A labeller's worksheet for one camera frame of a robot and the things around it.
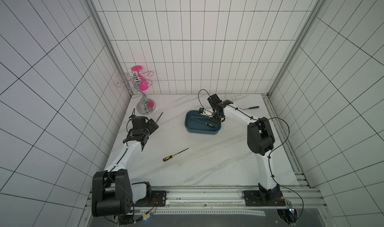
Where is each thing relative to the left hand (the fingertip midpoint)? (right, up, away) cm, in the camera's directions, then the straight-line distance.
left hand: (149, 128), depth 89 cm
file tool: (+36, +1, +11) cm, 38 cm away
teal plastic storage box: (+29, +2, +12) cm, 32 cm away
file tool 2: (+14, -16, -2) cm, 22 cm away
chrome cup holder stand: (-9, +14, +21) cm, 27 cm away
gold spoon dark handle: (+71, +12, +21) cm, 75 cm away
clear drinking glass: (+55, +20, +22) cm, 62 cm away
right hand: (+38, +7, +11) cm, 41 cm away
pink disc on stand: (-12, +39, +9) cm, 42 cm away
